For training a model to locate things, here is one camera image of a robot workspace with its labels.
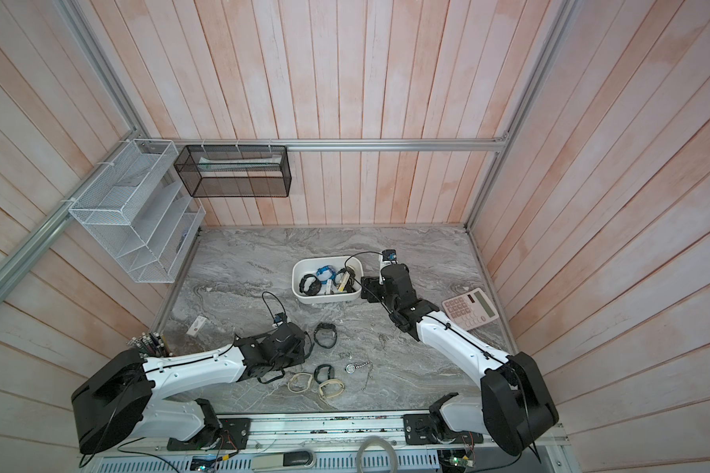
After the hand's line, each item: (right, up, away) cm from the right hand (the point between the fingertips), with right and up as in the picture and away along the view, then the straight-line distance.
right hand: (373, 276), depth 87 cm
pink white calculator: (+32, -12, +8) cm, 35 cm away
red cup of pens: (-58, -16, -14) cm, 62 cm away
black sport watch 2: (-7, -4, +11) cm, 14 cm away
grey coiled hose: (-1, -39, -17) cm, 42 cm away
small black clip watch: (-14, -5, +10) cm, 18 cm away
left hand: (-21, -24, -1) cm, 32 cm away
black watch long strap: (-14, -15, +1) cm, 21 cm away
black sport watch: (-19, -5, +12) cm, 23 cm away
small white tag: (-56, -16, +6) cm, 59 cm away
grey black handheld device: (-25, -44, -16) cm, 53 cm away
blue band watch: (-16, +2, +18) cm, 24 cm away
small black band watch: (-12, -27, -6) cm, 31 cm away
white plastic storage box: (-22, +3, +17) cm, 28 cm away
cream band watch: (-21, -30, -5) cm, 37 cm away
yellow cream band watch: (-13, -28, -7) cm, 32 cm away
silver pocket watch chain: (-7, -27, -3) cm, 28 cm away
